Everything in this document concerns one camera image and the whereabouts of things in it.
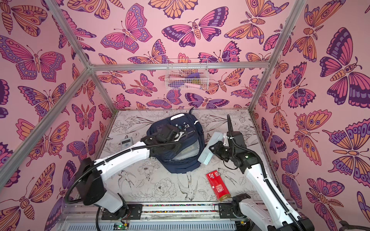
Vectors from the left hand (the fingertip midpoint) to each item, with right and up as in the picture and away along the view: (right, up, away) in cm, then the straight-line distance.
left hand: (180, 140), depth 82 cm
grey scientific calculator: (-39, -4, +18) cm, 43 cm away
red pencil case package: (+21, -26, -1) cm, 33 cm away
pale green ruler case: (+14, -6, -7) cm, 17 cm away
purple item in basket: (+8, +41, +12) cm, 44 cm away
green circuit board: (-30, -42, -10) cm, 52 cm away
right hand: (+16, -3, -6) cm, 17 cm away
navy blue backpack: (+5, -11, +4) cm, 13 cm away
